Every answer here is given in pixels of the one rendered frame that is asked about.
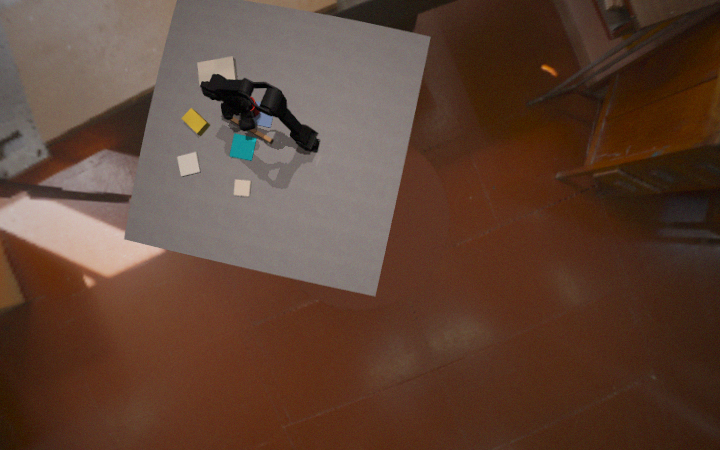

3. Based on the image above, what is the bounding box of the yellow rectangular block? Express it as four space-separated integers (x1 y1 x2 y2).
181 108 210 135

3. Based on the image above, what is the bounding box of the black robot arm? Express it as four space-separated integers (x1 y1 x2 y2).
200 74 320 153

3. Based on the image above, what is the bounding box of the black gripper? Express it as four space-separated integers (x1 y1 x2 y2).
229 96 256 131

